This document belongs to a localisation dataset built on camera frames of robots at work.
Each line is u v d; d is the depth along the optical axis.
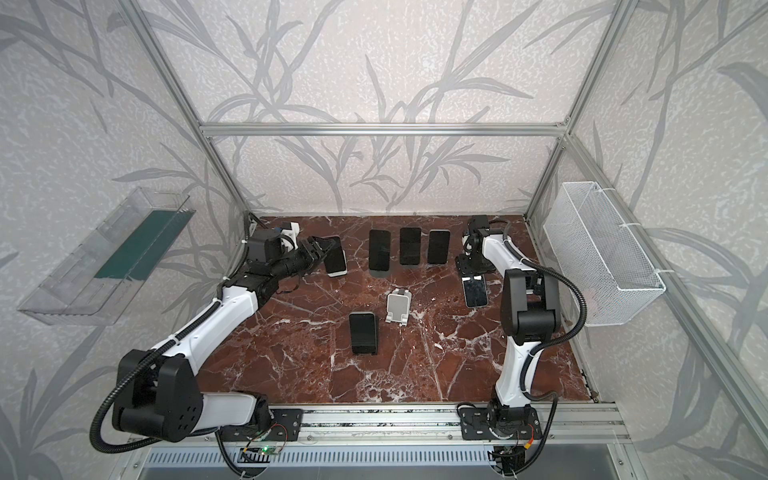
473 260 0.81
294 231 0.77
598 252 0.64
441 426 0.75
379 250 0.94
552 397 0.72
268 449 0.71
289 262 0.71
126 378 0.39
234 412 0.59
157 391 0.41
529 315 0.52
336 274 1.02
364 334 0.88
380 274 1.04
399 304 0.89
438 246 1.05
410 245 1.02
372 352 0.84
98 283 0.63
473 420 0.74
